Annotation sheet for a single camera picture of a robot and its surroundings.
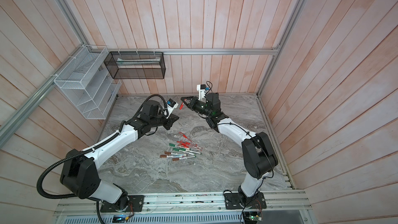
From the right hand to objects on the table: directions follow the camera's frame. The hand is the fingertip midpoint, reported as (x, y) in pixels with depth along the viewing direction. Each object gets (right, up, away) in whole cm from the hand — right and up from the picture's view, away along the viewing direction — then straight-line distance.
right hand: (180, 99), depth 80 cm
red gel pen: (+1, -4, 0) cm, 4 cm away
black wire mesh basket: (-27, +20, +9) cm, 35 cm away
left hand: (-2, -11, +4) cm, 11 cm away
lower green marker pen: (-2, -30, +11) cm, 32 cm away
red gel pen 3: (+3, -27, +14) cm, 31 cm away
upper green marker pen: (-4, -27, +13) cm, 31 cm away
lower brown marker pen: (-2, -34, +8) cm, 35 cm away
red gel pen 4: (+6, -29, +13) cm, 32 cm away
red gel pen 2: (+2, -23, +18) cm, 29 cm away
